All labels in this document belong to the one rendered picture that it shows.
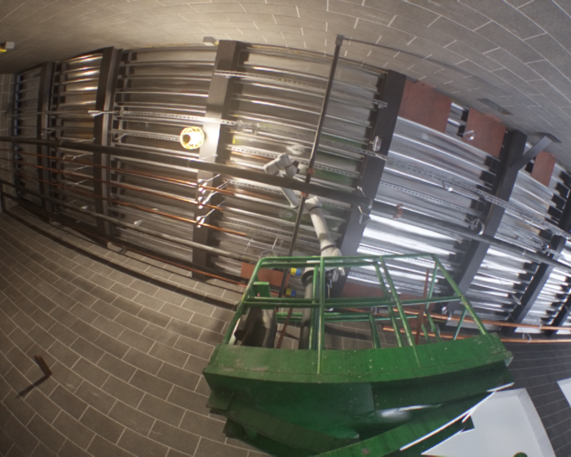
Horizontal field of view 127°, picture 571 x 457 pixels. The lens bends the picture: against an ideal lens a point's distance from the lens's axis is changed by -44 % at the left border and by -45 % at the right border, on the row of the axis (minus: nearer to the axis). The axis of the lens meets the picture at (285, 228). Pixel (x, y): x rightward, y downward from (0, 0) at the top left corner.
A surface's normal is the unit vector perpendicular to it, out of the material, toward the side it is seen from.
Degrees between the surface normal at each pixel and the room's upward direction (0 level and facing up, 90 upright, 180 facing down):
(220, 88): 180
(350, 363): 90
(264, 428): 90
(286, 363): 90
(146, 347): 90
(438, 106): 180
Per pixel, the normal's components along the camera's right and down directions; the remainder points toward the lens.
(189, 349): 0.20, -0.90
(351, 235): -0.13, 0.38
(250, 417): -0.07, -0.92
